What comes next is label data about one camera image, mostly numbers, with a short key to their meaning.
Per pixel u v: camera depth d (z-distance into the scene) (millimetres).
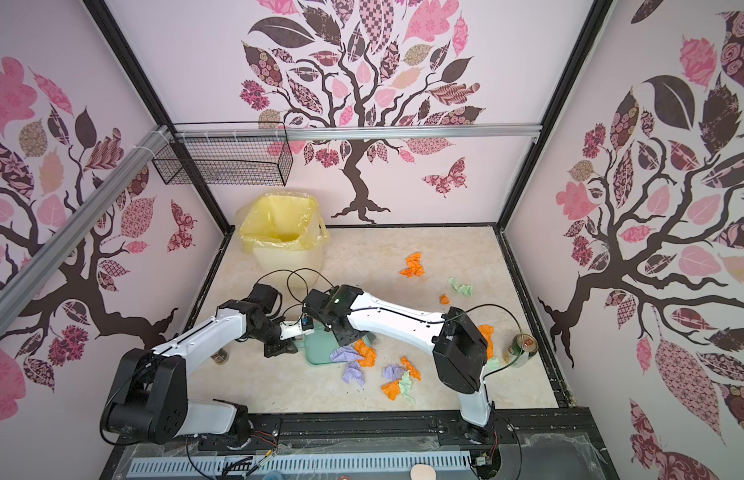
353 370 813
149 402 418
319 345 885
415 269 1059
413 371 828
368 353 854
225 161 1217
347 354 854
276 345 759
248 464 723
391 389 790
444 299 979
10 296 505
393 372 824
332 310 560
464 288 1004
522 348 773
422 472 672
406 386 795
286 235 1001
